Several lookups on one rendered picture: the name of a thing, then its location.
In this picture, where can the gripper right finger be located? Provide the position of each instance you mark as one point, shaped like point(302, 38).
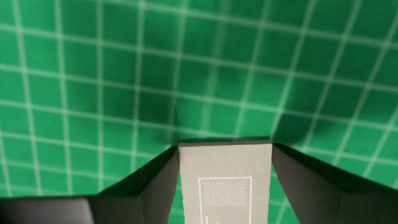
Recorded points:
point(321, 193)

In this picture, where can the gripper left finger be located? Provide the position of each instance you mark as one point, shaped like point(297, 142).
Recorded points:
point(143, 197)

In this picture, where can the green grid cutting mat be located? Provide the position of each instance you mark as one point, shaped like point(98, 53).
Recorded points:
point(92, 90)

